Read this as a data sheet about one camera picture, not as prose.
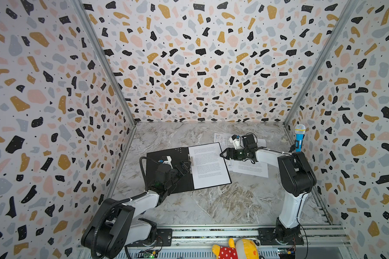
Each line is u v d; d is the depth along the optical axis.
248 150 0.80
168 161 0.81
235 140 0.92
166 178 0.68
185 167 0.78
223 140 1.13
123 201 0.47
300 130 0.84
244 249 0.65
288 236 0.66
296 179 0.52
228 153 0.89
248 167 0.98
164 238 0.73
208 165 1.00
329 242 0.75
